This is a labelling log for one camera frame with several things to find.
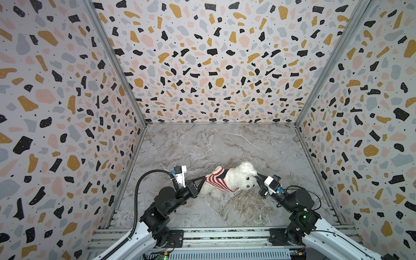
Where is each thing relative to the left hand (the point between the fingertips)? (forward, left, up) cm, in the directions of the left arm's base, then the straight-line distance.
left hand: (208, 177), depth 70 cm
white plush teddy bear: (-2, -14, +3) cm, 15 cm away
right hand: (0, -20, +6) cm, 21 cm away
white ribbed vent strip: (-26, -7, -22) cm, 35 cm away
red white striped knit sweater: (0, -3, 0) cm, 3 cm away
